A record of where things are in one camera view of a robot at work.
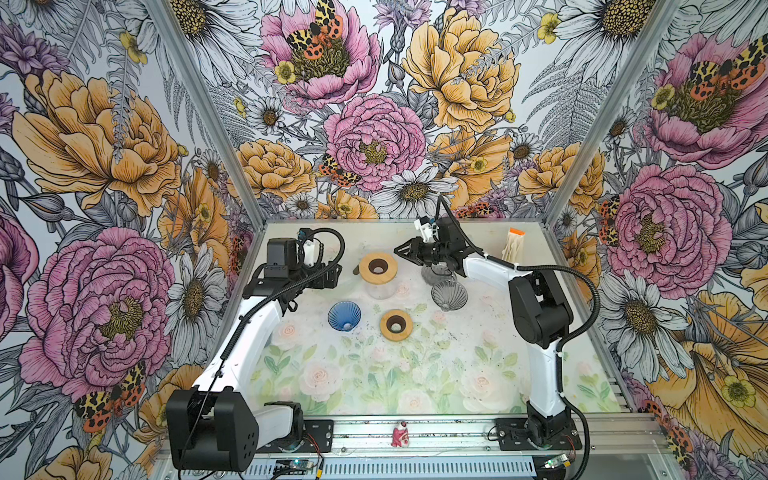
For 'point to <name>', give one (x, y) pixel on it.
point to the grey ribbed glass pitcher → (437, 272)
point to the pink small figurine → (401, 436)
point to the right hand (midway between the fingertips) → (397, 258)
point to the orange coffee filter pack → (513, 245)
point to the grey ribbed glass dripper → (449, 295)
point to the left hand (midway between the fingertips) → (324, 276)
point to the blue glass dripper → (344, 316)
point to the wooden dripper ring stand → (378, 268)
